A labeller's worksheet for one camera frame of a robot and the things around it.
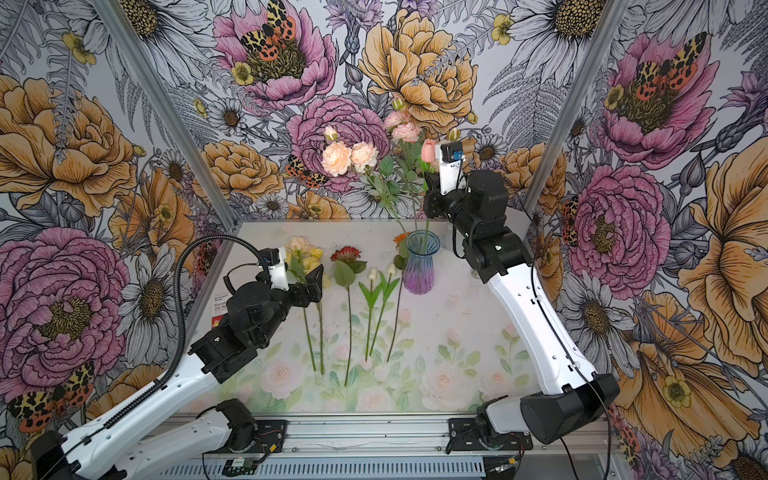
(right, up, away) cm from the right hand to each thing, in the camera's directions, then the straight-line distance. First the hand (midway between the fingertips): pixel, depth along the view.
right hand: (424, 180), depth 66 cm
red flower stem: (-22, -20, +36) cm, 47 cm away
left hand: (-28, -21, +7) cm, 36 cm away
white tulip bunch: (-12, -31, +33) cm, 47 cm away
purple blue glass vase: (+2, -23, +30) cm, 38 cm away
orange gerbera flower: (-4, -19, +42) cm, 46 cm away
